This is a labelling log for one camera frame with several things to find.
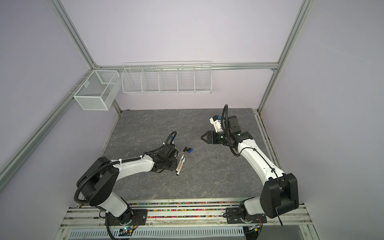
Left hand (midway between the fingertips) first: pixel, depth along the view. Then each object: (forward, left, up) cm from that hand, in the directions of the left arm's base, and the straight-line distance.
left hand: (174, 165), depth 91 cm
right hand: (+6, -19, +19) cm, 27 cm away
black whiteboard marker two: (0, -5, 0) cm, 5 cm away
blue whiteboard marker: (-3, +2, 0) cm, 3 cm away
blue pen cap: (+11, -10, -2) cm, 15 cm away
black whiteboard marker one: (+1, -3, 0) cm, 3 cm away
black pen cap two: (+12, -9, -1) cm, 14 cm away
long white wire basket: (+50, +1, +29) cm, 58 cm away
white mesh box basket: (+49, +51, +21) cm, 74 cm away
